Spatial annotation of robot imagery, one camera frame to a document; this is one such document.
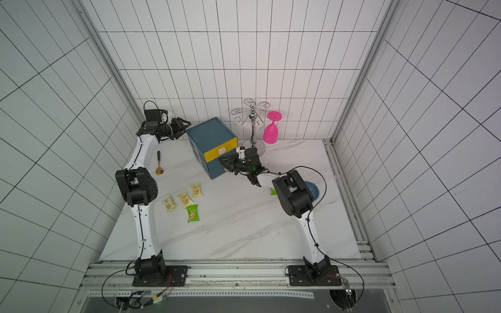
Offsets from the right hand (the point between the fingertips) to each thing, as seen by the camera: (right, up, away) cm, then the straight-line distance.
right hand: (211, 163), depth 91 cm
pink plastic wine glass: (+29, +16, +8) cm, 34 cm away
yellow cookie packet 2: (-13, -18, +1) cm, 22 cm away
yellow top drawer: (+5, +7, -2) cm, 8 cm away
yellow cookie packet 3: (-21, -20, +1) cm, 29 cm away
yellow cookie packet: (-9, -13, +6) cm, 17 cm away
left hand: (-13, +19, +7) cm, 24 cm away
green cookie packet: (-8, -23, -3) cm, 25 cm away
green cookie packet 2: (+31, -15, +6) cm, 35 cm away
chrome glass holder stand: (+20, +22, +8) cm, 31 cm away
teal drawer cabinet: (0, +11, -1) cm, 11 cm away
